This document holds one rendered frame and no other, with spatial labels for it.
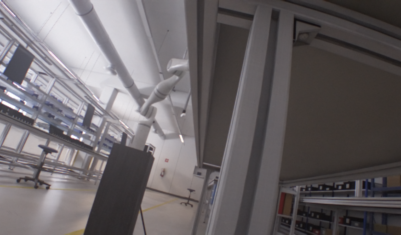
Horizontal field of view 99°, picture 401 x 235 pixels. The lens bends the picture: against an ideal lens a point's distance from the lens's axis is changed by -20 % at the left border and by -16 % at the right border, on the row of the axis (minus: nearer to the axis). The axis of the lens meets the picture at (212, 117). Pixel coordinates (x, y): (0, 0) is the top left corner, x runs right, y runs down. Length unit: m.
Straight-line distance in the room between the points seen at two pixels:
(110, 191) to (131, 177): 0.14
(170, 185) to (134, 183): 11.52
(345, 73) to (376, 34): 0.16
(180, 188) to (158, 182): 1.33
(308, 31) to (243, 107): 0.13
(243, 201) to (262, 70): 0.12
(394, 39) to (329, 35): 0.09
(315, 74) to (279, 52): 0.25
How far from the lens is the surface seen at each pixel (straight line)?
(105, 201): 1.33
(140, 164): 1.28
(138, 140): 1.39
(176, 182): 12.75
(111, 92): 7.99
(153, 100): 1.34
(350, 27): 0.30
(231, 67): 0.47
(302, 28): 0.26
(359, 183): 2.31
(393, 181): 5.18
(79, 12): 4.68
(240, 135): 0.17
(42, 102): 5.35
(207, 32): 0.31
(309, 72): 0.46
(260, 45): 0.22
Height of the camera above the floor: 0.71
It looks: 20 degrees up
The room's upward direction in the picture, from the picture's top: 14 degrees clockwise
